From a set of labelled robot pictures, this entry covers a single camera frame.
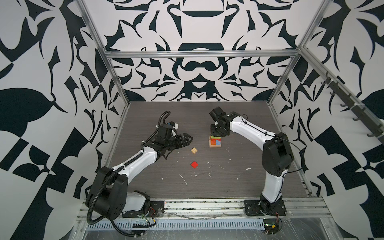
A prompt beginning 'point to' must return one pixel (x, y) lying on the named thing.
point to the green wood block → (212, 137)
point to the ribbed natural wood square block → (194, 150)
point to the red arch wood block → (213, 139)
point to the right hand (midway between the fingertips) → (215, 132)
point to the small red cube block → (194, 164)
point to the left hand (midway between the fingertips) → (188, 137)
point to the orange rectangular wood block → (213, 142)
